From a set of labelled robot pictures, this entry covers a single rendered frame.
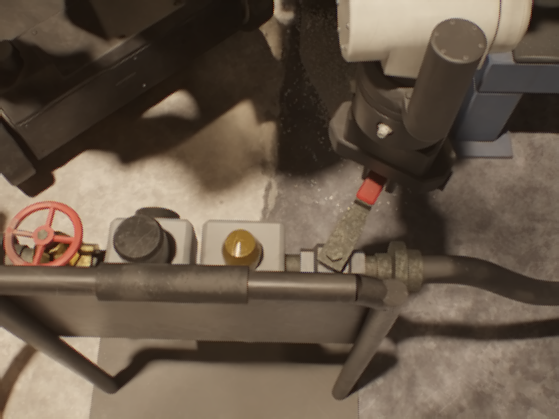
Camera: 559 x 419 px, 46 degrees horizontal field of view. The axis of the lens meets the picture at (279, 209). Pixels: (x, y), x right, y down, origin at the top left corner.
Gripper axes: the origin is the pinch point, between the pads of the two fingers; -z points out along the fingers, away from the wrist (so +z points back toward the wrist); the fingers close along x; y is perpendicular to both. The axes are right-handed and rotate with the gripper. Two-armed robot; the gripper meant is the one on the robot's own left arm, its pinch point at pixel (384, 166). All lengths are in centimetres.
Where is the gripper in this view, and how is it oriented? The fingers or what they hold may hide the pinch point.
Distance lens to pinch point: 66.8
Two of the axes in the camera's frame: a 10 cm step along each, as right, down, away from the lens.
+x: 8.7, 4.6, -2.1
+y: 5.0, -7.9, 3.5
